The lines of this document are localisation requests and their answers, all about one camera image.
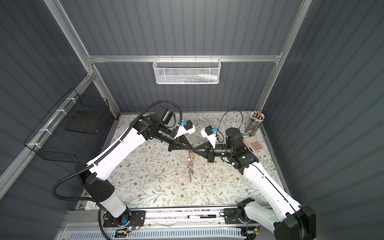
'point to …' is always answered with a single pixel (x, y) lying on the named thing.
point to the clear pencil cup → (256, 118)
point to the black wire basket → (69, 132)
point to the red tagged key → (189, 159)
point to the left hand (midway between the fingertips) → (191, 147)
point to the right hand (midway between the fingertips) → (196, 152)
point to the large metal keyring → (190, 166)
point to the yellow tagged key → (194, 156)
